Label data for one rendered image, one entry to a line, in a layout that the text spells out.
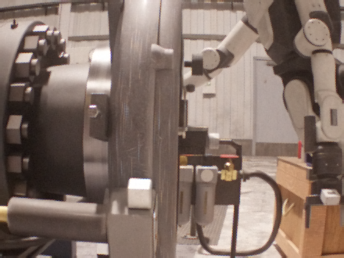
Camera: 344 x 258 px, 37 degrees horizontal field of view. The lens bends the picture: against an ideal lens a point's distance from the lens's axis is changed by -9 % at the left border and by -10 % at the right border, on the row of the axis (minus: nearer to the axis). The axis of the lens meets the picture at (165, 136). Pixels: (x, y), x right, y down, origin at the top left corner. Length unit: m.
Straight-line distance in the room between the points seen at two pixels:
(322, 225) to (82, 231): 1.30
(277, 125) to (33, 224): 11.12
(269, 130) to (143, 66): 11.00
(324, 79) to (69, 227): 0.78
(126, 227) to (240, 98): 11.15
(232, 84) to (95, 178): 10.96
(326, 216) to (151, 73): 1.27
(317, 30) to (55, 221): 0.84
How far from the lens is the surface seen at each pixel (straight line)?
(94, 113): 0.92
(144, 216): 0.93
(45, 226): 0.99
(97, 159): 1.17
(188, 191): 2.16
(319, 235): 2.11
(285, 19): 1.61
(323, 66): 1.43
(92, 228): 0.97
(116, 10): 1.14
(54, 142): 1.25
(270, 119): 11.99
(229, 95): 12.05
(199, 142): 1.47
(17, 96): 1.17
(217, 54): 1.94
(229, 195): 2.24
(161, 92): 1.02
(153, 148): 1.01
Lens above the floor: 0.62
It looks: 1 degrees down
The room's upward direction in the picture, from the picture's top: 2 degrees clockwise
